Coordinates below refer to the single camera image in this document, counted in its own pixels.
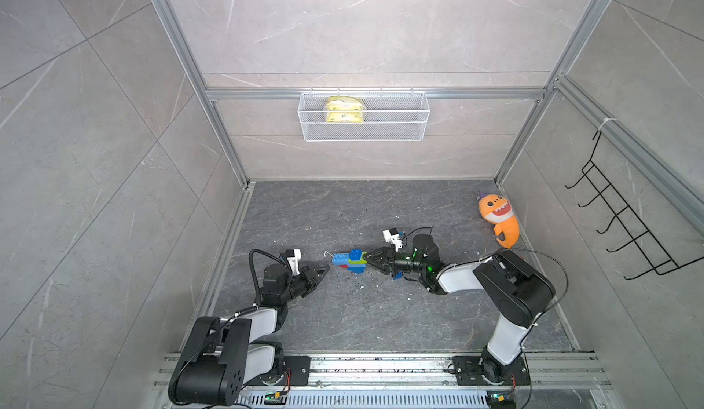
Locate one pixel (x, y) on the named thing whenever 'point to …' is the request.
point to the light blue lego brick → (357, 269)
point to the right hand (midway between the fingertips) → (366, 261)
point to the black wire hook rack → (658, 259)
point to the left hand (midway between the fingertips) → (329, 266)
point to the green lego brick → (357, 262)
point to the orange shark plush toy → (497, 210)
